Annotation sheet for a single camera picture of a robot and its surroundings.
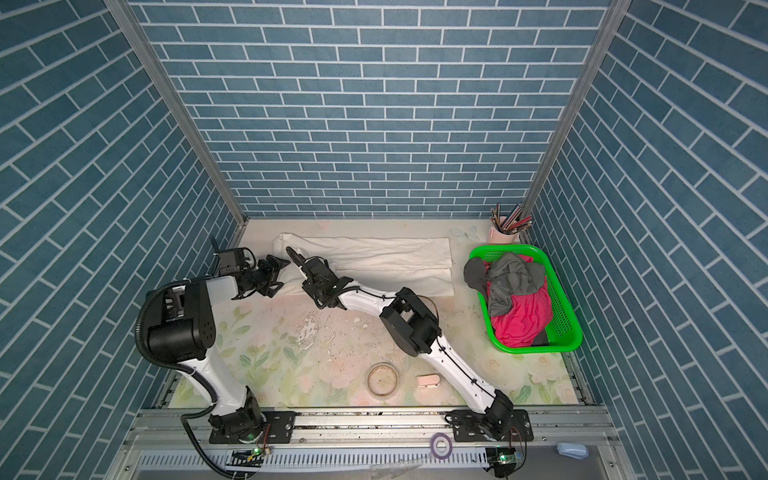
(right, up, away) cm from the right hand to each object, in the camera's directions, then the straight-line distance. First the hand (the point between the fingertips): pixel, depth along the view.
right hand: (310, 274), depth 100 cm
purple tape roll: (+43, -38, -29) cm, 64 cm away
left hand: (-7, +3, -2) cm, 8 cm away
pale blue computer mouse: (+73, -39, -31) cm, 88 cm away
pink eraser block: (+38, -27, -20) cm, 51 cm away
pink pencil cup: (+64, +13, +5) cm, 66 cm away
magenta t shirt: (+68, -9, -16) cm, 70 cm away
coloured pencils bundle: (+70, +17, +6) cm, 73 cm away
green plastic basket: (+78, -15, -15) cm, 81 cm away
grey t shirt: (+62, 0, -12) cm, 63 cm away
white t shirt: (+25, +3, +6) cm, 25 cm away
